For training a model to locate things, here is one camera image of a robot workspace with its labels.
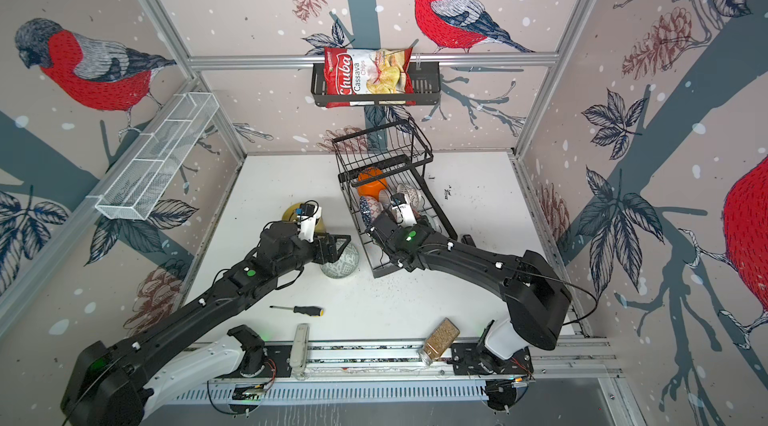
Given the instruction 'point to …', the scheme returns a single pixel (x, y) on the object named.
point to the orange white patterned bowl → (345, 265)
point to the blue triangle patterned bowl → (370, 209)
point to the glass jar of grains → (441, 338)
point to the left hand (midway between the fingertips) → (339, 238)
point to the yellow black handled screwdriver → (313, 311)
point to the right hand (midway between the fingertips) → (416, 227)
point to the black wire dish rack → (400, 149)
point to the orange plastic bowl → (374, 188)
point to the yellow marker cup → (290, 215)
